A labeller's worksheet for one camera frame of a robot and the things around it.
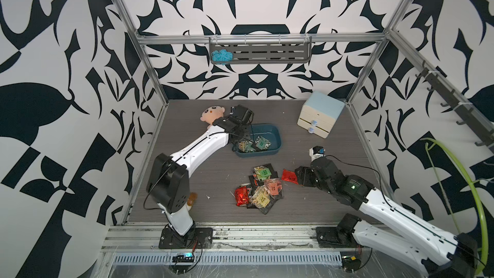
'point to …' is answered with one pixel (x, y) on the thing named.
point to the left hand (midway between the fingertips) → (240, 130)
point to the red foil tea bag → (242, 195)
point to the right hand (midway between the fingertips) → (297, 169)
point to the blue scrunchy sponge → (222, 56)
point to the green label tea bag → (262, 172)
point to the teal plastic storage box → (265, 137)
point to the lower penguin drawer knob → (311, 130)
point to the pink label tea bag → (274, 185)
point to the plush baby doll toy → (211, 113)
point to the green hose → (486, 248)
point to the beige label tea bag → (260, 197)
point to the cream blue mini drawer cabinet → (319, 112)
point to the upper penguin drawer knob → (314, 123)
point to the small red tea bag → (289, 176)
